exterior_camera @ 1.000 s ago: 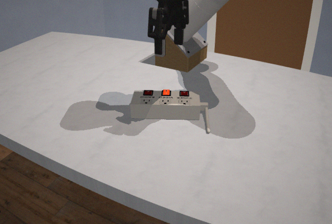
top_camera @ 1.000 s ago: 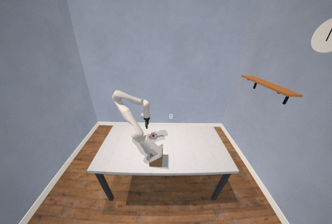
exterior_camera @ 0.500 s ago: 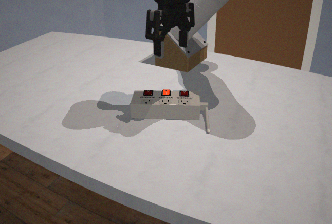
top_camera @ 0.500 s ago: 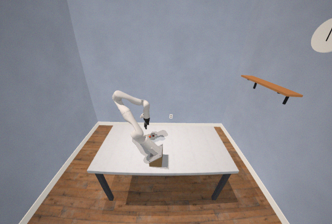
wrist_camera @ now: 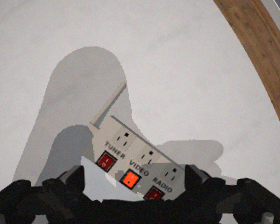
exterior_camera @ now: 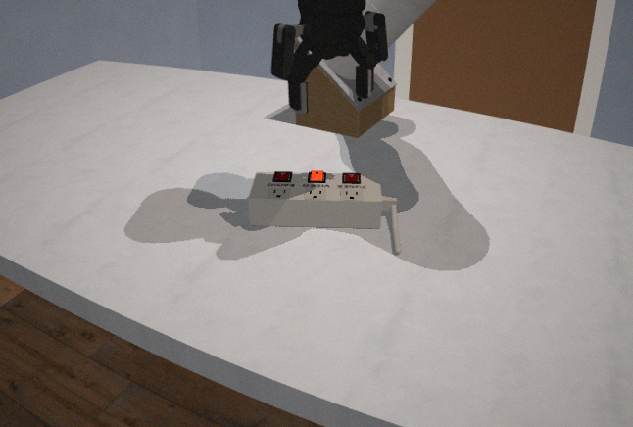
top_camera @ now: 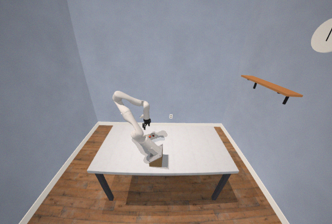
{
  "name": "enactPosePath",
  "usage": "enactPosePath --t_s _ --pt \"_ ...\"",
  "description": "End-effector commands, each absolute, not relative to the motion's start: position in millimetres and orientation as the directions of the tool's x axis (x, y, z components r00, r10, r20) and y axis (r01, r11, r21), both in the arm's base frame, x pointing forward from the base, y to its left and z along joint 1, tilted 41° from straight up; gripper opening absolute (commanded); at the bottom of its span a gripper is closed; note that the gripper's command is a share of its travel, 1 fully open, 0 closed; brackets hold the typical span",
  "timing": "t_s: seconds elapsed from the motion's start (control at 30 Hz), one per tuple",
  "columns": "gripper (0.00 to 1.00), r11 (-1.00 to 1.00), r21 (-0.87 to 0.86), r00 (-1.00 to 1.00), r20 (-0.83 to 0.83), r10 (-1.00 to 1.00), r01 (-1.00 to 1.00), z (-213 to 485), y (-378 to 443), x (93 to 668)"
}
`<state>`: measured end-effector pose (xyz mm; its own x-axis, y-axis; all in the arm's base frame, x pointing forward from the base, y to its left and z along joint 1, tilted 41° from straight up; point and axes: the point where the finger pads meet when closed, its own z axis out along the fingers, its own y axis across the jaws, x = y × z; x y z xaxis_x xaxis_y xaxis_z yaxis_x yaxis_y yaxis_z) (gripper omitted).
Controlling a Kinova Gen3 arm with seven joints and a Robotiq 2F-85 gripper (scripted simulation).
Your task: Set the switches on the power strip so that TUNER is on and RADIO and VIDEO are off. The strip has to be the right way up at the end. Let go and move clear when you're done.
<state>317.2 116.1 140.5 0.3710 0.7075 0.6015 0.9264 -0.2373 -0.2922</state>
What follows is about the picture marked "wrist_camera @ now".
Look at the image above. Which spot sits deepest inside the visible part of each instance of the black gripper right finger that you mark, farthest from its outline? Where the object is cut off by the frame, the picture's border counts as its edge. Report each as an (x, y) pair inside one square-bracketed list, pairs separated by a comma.
[(201, 199)]

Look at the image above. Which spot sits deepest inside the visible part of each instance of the grey power strip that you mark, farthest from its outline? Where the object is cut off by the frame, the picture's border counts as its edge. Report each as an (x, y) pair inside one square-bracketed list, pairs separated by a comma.
[(131, 160)]

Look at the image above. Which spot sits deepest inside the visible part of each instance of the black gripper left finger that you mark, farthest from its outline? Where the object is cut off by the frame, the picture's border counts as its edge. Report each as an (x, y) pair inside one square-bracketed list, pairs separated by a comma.
[(52, 199)]

